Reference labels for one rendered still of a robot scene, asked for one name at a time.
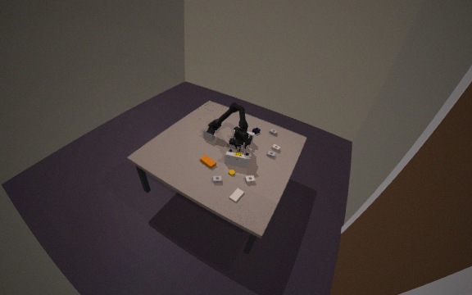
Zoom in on white flat rectangular plate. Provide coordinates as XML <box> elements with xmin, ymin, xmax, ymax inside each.
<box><xmin>229</xmin><ymin>188</ymin><xmax>244</xmax><ymax>202</ymax></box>

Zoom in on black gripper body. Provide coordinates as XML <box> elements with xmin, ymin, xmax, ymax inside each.
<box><xmin>229</xmin><ymin>138</ymin><xmax>251</xmax><ymax>145</ymax></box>

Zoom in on white square block with rectangular hole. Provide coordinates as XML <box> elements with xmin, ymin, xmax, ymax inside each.
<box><xmin>245</xmin><ymin>175</ymin><xmax>255</xmax><ymax>184</ymax></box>

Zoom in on orange rectangular block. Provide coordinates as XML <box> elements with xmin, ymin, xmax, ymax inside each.
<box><xmin>200</xmin><ymin>155</ymin><xmax>216</xmax><ymax>169</ymax></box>

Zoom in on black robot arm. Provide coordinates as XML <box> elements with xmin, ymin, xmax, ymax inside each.
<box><xmin>206</xmin><ymin>102</ymin><xmax>249</xmax><ymax>147</ymax></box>

